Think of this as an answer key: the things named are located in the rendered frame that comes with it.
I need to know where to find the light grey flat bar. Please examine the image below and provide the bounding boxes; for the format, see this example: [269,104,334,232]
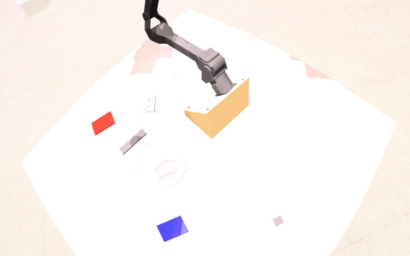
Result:
[120,129,147,155]

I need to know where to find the blue rectangular plate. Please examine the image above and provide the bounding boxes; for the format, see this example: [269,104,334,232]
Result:
[157,216,188,242]

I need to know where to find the red flat plate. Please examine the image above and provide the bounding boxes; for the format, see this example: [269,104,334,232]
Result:
[91,111,115,135]

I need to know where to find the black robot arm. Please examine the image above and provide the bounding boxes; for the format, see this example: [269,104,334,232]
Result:
[142,0,237,97]

